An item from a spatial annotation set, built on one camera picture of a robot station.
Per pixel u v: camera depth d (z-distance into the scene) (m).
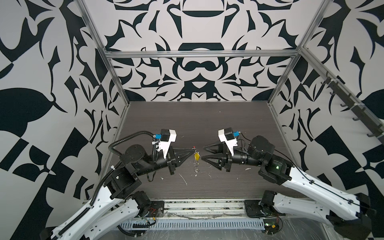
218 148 0.56
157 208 0.74
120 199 0.45
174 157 0.49
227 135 0.47
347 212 0.40
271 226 0.71
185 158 0.53
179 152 0.51
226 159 0.49
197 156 0.54
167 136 0.46
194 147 0.53
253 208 0.74
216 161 0.51
